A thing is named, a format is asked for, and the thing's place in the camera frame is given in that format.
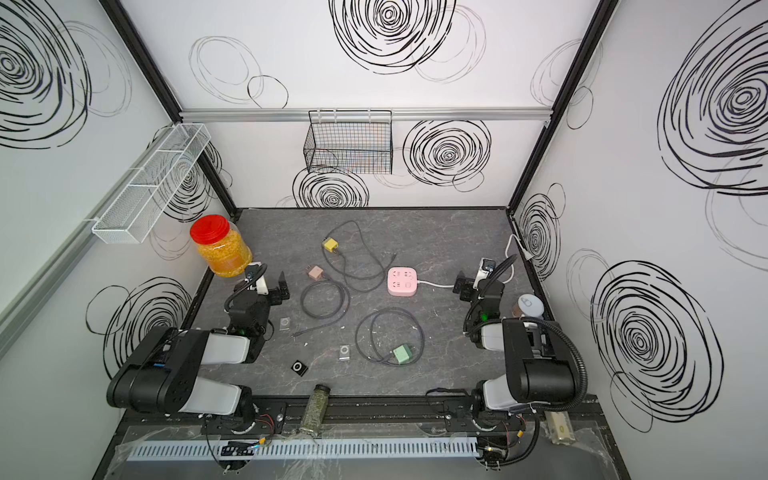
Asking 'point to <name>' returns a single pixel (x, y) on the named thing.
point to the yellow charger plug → (330, 243)
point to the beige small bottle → (559, 427)
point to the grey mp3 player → (285, 324)
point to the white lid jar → (528, 305)
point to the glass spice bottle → (313, 419)
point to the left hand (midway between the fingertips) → (266, 275)
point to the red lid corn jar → (221, 245)
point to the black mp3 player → (299, 367)
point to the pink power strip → (402, 281)
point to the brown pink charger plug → (315, 272)
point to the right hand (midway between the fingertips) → (480, 275)
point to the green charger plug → (403, 354)
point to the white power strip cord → (521, 246)
